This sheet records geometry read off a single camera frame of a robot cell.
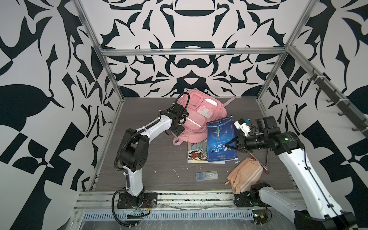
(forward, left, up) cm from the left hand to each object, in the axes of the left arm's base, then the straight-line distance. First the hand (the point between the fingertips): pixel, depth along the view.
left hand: (174, 124), depth 94 cm
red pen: (-29, -53, -8) cm, 61 cm away
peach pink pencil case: (-30, -39, -7) cm, 50 cm away
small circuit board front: (-50, -42, -9) cm, 66 cm away
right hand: (-24, -25, +18) cm, 39 cm away
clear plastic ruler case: (-30, -18, -7) cm, 36 cm away
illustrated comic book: (-17, -14, -7) cm, 23 cm away
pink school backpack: (+16, -22, -3) cm, 27 cm away
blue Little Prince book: (-17, -23, +16) cm, 33 cm away
